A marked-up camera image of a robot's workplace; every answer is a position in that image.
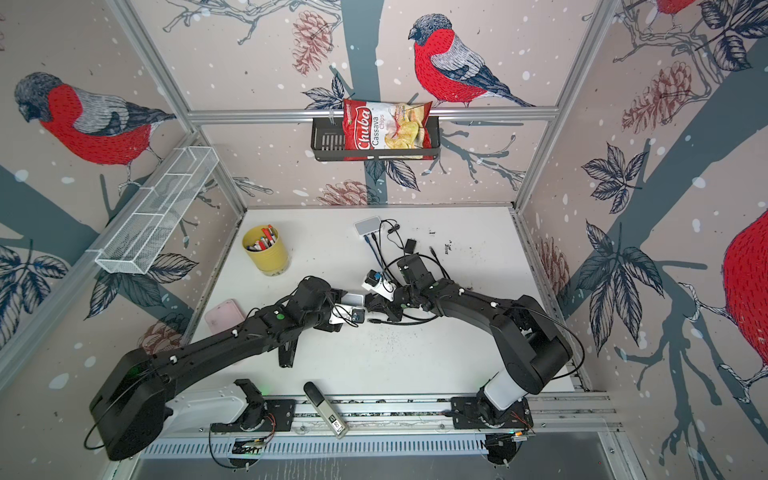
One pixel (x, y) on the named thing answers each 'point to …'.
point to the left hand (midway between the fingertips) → (342, 298)
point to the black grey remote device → (338, 427)
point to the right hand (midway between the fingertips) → (369, 310)
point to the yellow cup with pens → (263, 243)
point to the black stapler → (286, 353)
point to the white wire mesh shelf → (143, 237)
